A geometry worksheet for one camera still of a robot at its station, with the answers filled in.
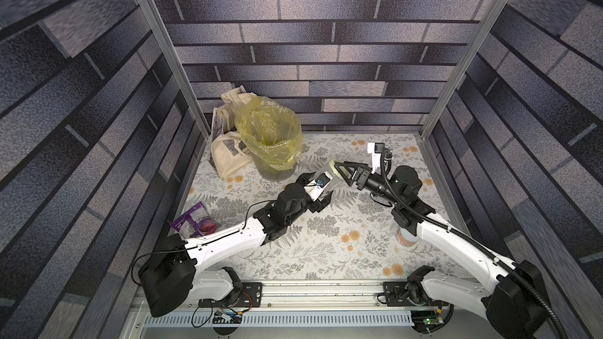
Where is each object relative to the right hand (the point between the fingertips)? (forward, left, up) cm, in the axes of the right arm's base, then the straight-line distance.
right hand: (336, 164), depth 70 cm
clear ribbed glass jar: (-5, +1, -1) cm, 5 cm away
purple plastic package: (-9, +51, -25) cm, 58 cm away
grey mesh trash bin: (+16, +27, -27) cm, 41 cm away
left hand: (-1, +4, -8) cm, 8 cm away
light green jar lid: (0, +1, +1) cm, 2 cm away
